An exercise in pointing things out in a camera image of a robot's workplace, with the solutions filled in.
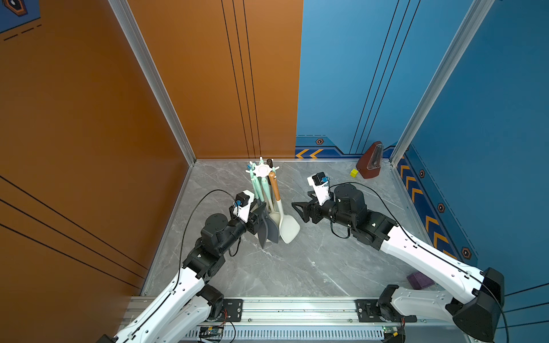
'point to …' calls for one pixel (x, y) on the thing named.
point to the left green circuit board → (211, 330)
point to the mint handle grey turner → (262, 224)
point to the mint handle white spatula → (274, 217)
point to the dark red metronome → (369, 164)
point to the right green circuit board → (390, 329)
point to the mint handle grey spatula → (272, 225)
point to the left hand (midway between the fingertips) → (260, 199)
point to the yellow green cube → (354, 172)
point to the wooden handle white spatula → (289, 226)
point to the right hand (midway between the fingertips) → (301, 198)
